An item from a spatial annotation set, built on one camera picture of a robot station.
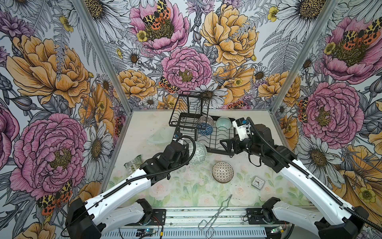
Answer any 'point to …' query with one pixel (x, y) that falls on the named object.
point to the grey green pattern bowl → (201, 153)
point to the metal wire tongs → (207, 225)
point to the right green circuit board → (276, 229)
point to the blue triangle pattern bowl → (204, 129)
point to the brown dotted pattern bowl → (223, 172)
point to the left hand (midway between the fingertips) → (186, 154)
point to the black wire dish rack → (191, 118)
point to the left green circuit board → (145, 232)
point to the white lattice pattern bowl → (206, 118)
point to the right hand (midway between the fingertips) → (228, 143)
